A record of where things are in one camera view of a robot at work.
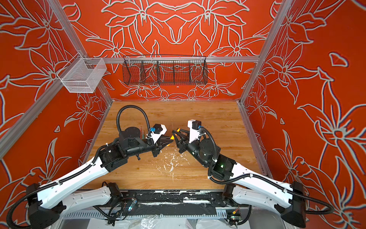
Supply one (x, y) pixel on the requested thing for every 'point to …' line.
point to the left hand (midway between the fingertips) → (171, 137)
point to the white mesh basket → (82, 75)
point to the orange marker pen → (172, 137)
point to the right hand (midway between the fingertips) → (172, 131)
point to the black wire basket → (164, 70)
